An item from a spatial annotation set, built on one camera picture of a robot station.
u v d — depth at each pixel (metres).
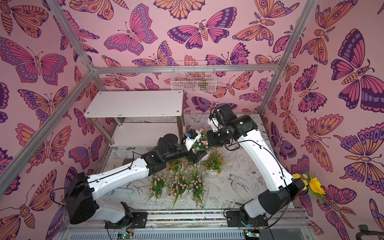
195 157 0.64
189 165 0.78
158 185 0.69
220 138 0.58
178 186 0.71
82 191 0.45
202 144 0.62
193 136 0.59
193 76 0.95
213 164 0.78
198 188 0.70
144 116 1.17
